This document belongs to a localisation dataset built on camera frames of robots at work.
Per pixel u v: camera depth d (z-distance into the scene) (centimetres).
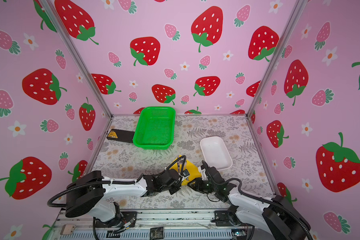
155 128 112
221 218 73
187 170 73
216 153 100
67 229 69
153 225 73
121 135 107
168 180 63
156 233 69
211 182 65
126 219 73
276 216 42
